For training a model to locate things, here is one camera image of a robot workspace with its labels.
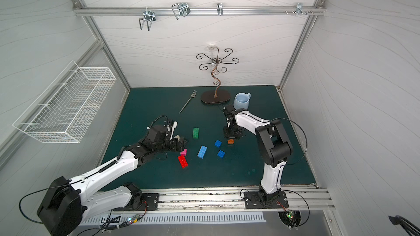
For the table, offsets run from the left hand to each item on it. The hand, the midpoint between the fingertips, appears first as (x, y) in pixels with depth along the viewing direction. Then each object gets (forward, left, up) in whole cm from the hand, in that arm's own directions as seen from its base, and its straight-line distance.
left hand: (181, 140), depth 82 cm
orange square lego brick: (+4, -26, -8) cm, 27 cm away
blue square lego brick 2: (-3, -20, -9) cm, 22 cm away
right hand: (+7, -26, -9) cm, 29 cm away
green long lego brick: (+10, -5, -9) cm, 15 cm away
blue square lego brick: (+3, -19, -9) cm, 21 cm away
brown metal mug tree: (+39, -14, -10) cm, 43 cm away
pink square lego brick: (-3, 0, -9) cm, 9 cm away
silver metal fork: (+40, -1, -9) cm, 41 cm away
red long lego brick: (-7, 0, -9) cm, 11 cm away
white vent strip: (-32, +1, -11) cm, 34 cm away
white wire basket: (+1, +47, +21) cm, 52 cm away
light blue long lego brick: (-2, -10, -10) cm, 14 cm away
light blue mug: (+34, -34, -7) cm, 49 cm away
